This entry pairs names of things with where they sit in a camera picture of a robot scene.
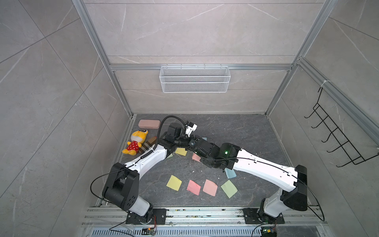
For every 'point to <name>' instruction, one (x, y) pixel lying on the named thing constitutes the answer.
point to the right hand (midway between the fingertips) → (209, 151)
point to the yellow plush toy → (137, 138)
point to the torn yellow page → (174, 182)
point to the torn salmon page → (210, 187)
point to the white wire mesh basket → (195, 79)
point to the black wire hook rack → (346, 145)
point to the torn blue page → (230, 173)
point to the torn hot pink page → (194, 187)
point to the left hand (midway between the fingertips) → (207, 143)
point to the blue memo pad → (205, 138)
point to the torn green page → (229, 188)
